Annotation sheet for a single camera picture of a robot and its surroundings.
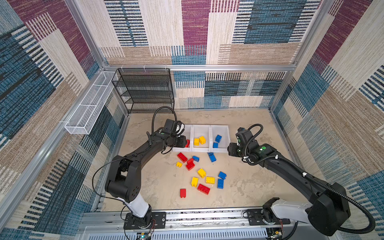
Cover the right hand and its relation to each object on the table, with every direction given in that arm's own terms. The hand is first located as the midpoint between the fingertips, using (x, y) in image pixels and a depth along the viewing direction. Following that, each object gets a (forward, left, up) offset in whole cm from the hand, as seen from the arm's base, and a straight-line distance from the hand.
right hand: (232, 151), depth 83 cm
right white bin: (+21, 0, -10) cm, 23 cm away
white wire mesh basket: (+23, +88, +5) cm, 91 cm away
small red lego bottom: (-18, +27, -12) cm, 35 cm away
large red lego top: (+3, +28, -12) cm, 30 cm away
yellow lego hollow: (+14, +15, -10) cm, 23 cm away
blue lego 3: (+11, +7, -11) cm, 17 cm away
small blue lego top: (+2, +20, -12) cm, 23 cm away
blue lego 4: (-8, +5, -13) cm, 16 cm away
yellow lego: (+13, +19, -9) cm, 25 cm away
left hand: (+10, +26, -2) cm, 28 cm away
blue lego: (+3, +10, -13) cm, 16 cm away
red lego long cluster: (+10, +24, -6) cm, 27 cm away
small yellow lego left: (-1, +30, -12) cm, 33 cm away
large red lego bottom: (-16, +16, -13) cm, 26 cm away
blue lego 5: (-14, +7, -11) cm, 19 cm away
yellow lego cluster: (-7, +17, -11) cm, 21 cm away
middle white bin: (+22, +18, -10) cm, 30 cm away
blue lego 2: (+15, +4, -10) cm, 19 cm away
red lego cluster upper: (-2, +23, -11) cm, 26 cm away
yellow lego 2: (-12, +21, -11) cm, 27 cm away
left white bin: (+17, +24, -6) cm, 30 cm away
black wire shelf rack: (+48, +54, +6) cm, 73 cm away
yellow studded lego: (-11, +12, -12) cm, 21 cm away
